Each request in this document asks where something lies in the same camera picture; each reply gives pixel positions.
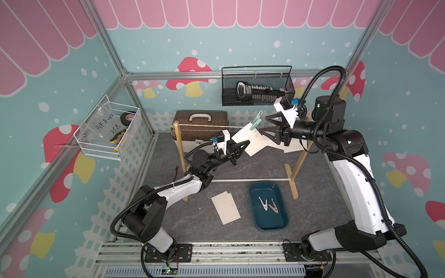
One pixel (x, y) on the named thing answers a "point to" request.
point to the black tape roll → (126, 117)
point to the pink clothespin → (274, 207)
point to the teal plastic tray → (269, 209)
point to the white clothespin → (265, 206)
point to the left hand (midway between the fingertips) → (250, 143)
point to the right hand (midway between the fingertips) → (264, 124)
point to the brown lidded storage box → (192, 135)
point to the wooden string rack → (290, 177)
